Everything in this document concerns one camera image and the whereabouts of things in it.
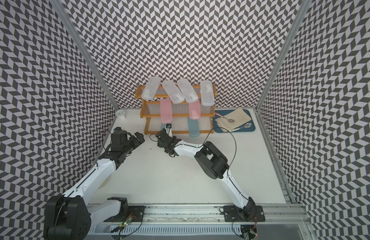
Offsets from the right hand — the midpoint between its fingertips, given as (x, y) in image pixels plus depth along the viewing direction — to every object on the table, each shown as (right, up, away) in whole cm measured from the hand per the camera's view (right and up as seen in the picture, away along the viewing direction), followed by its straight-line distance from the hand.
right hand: (165, 139), depth 99 cm
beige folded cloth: (+50, +14, +13) cm, 54 cm away
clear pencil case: (-8, +33, -7) cm, 35 cm away
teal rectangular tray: (+41, +19, +13) cm, 47 cm away
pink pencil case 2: (+20, +19, -3) cm, 28 cm away
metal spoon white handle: (+57, +9, +6) cm, 58 cm away
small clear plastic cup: (-35, +18, +12) cm, 41 cm away
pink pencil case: (+1, +19, -2) cm, 19 cm away
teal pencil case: (0, +9, -9) cm, 13 cm away
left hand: (-14, +2, -12) cm, 19 cm away
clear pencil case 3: (+16, +29, -12) cm, 35 cm away
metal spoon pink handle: (+47, +13, +11) cm, 50 cm away
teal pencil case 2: (+19, +7, +6) cm, 21 cm away
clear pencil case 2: (+8, +28, -12) cm, 32 cm away
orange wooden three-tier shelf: (-15, +20, +15) cm, 29 cm away
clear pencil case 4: (+27, +26, -14) cm, 40 cm away
